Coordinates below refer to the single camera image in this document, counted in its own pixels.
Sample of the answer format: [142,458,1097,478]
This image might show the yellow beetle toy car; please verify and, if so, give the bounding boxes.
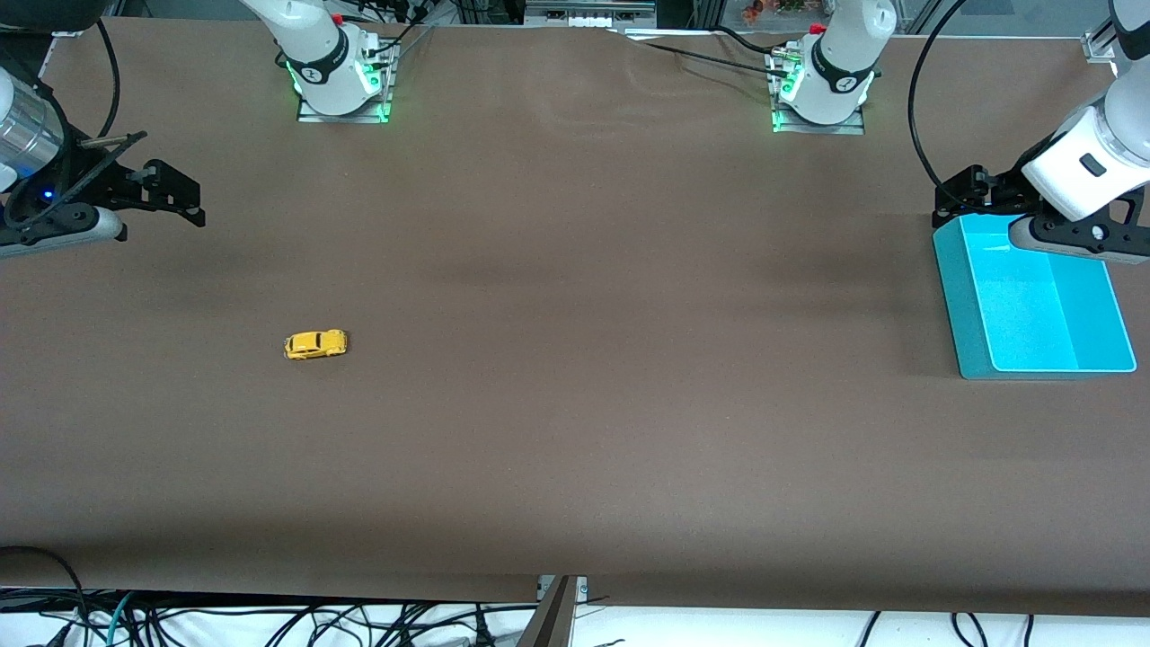
[284,329,349,362]

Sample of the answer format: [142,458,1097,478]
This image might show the teal plastic bin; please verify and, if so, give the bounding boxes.
[933,213,1138,381]

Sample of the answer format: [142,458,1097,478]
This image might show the orange red background object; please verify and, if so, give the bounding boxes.
[741,0,832,23]

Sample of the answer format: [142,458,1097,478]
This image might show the white flat sheet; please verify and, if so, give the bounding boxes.
[620,27,720,42]

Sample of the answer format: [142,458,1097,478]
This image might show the dark grey support beam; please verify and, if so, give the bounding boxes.
[517,580,578,647]

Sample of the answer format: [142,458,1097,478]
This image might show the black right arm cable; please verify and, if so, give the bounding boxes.
[90,16,123,140]

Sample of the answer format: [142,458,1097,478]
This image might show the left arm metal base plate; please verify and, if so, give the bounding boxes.
[771,49,866,136]

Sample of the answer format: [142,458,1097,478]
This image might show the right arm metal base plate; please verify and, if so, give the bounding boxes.
[296,40,394,124]

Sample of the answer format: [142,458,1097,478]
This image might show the short black table cable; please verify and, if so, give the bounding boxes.
[712,25,805,59]

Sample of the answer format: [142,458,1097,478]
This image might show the long black table cable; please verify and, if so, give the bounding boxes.
[609,27,792,82]

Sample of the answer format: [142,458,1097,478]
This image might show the black base cable bundle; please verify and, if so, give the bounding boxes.
[346,0,437,64]

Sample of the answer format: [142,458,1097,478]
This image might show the black looping floor cable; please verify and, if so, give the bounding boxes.
[0,545,88,621]

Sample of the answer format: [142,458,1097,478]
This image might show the grey network switch box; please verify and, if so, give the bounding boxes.
[526,0,657,28]

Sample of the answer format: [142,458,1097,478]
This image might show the teal floor cable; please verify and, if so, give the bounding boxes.
[106,590,137,647]

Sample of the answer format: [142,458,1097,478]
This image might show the black floor cable tangle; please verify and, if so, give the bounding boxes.
[0,589,540,647]

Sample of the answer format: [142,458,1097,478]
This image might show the silver table edge bracket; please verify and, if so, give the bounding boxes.
[537,575,589,605]

